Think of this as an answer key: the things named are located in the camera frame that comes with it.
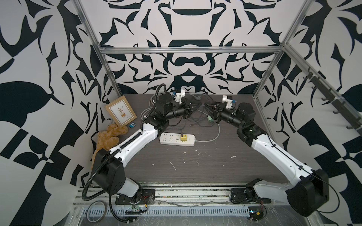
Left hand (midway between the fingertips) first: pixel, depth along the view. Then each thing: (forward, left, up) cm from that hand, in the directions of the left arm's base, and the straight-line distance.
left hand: (201, 101), depth 67 cm
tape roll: (-38, +48, -37) cm, 72 cm away
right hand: (-1, -1, -1) cm, 2 cm away
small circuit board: (-42, -26, -38) cm, 62 cm away
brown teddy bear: (-4, +53, -28) cm, 60 cm away
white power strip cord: (-7, -7, -7) cm, 13 cm away
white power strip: (-1, +14, -35) cm, 38 cm away
